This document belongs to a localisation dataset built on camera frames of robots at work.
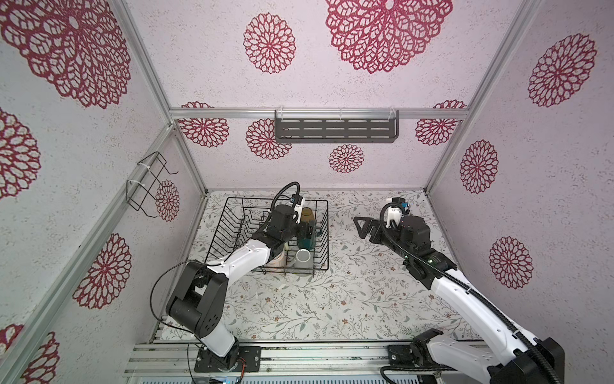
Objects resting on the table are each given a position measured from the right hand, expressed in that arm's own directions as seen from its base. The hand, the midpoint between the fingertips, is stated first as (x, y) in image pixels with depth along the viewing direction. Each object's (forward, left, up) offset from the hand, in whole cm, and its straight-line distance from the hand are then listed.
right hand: (365, 217), depth 75 cm
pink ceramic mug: (-8, +29, -16) cm, 34 cm away
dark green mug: (+4, +18, -22) cm, 29 cm away
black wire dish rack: (-6, +28, +5) cm, 30 cm away
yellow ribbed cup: (+14, +19, -16) cm, 29 cm away
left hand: (+7, +20, -11) cm, 24 cm away
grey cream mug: (-7, +20, -15) cm, 26 cm away
